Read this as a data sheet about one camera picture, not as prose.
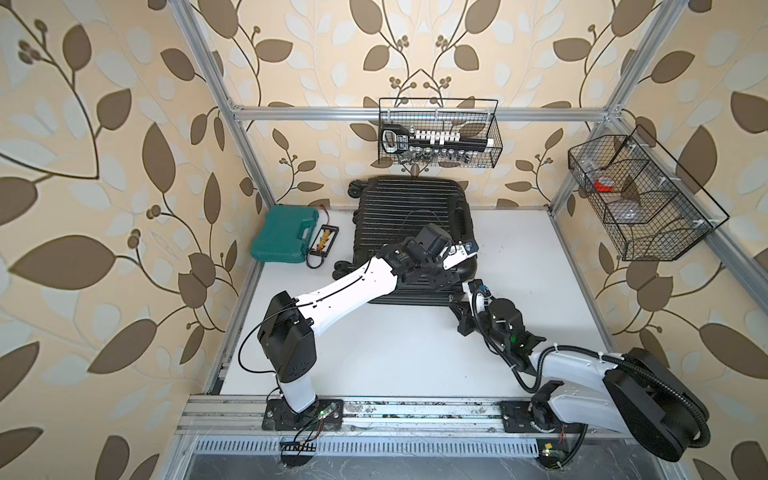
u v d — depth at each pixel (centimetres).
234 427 74
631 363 46
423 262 59
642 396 42
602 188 82
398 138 83
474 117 91
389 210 96
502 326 67
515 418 73
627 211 72
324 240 109
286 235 108
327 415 74
